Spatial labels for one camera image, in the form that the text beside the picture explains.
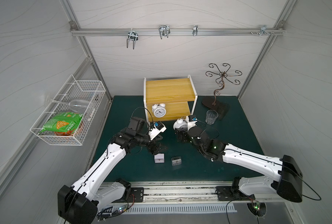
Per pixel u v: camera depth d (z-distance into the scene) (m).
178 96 0.77
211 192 0.76
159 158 0.82
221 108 0.99
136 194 0.73
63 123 0.54
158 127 0.63
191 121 0.65
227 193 0.74
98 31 0.78
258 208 0.71
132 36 0.78
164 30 0.77
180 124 0.72
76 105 0.65
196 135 0.55
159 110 0.84
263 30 0.77
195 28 0.72
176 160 0.82
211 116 1.05
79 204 0.36
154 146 0.63
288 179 0.39
